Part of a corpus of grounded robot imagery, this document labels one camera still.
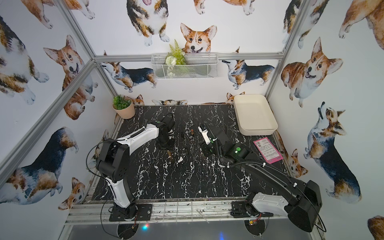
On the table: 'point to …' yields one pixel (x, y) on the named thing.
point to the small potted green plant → (123, 106)
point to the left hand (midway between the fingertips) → (172, 147)
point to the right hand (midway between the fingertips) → (200, 141)
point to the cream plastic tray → (254, 115)
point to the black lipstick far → (192, 131)
